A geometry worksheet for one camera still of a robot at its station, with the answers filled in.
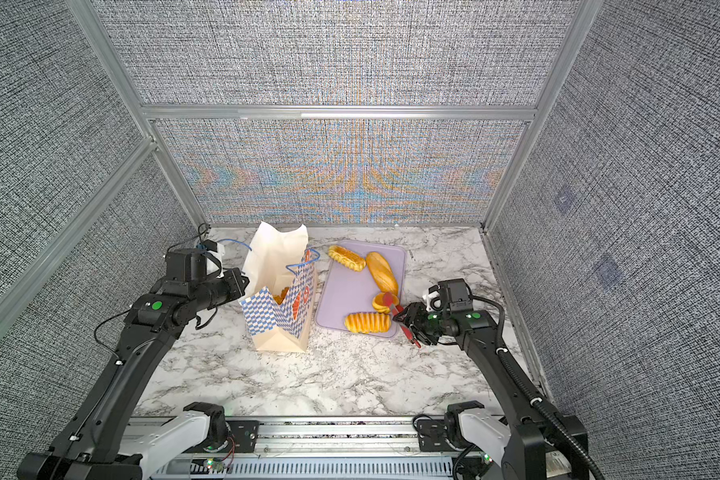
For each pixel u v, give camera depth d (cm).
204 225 121
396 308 82
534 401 42
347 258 103
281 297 69
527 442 38
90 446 38
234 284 64
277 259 95
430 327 69
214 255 58
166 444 52
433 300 74
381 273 100
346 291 101
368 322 88
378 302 90
